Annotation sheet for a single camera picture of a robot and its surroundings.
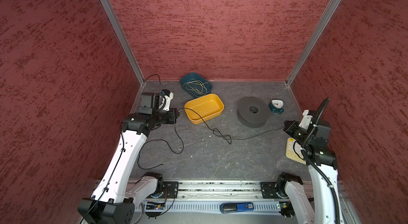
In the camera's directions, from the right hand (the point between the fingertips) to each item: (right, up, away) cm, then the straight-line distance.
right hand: (282, 123), depth 75 cm
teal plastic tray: (-47, +28, +43) cm, 70 cm away
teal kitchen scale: (+9, +7, +27) cm, 29 cm away
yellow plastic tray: (-36, +6, +31) cm, 48 cm away
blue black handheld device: (-24, -34, -8) cm, 43 cm away
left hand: (-50, +3, -2) cm, 50 cm away
